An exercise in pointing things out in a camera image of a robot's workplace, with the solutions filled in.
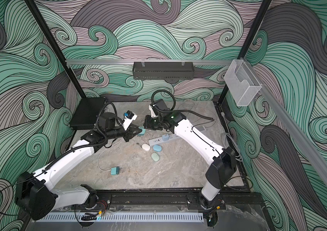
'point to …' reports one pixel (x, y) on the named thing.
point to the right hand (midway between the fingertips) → (141, 126)
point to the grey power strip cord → (232, 137)
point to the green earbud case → (155, 156)
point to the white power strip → (175, 135)
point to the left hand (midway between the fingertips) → (139, 127)
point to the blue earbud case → (157, 147)
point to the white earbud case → (146, 147)
